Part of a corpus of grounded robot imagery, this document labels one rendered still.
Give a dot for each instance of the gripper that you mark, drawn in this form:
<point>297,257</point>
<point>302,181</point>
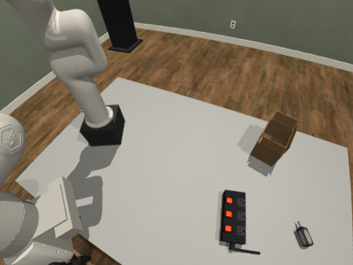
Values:
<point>47,250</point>

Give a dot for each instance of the brown cardboard box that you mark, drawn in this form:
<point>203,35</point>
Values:
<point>267,148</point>

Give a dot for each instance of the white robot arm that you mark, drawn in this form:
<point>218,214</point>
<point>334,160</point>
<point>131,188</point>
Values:
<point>22,221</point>

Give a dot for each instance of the black power strip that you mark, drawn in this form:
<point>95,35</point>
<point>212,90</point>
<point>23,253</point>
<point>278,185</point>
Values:
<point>233,226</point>

